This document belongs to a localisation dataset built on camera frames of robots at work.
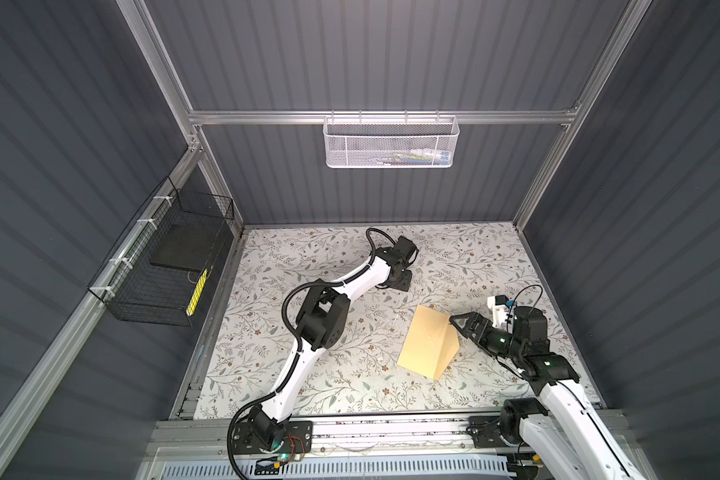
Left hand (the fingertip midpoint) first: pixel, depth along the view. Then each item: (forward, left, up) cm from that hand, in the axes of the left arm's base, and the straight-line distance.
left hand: (399, 281), depth 101 cm
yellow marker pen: (-20, +52, +25) cm, 61 cm away
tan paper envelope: (-22, -7, -2) cm, 23 cm away
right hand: (-23, -13, +11) cm, 29 cm away
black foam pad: (-4, +58, +26) cm, 64 cm away
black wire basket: (-11, +63, +25) cm, 69 cm away
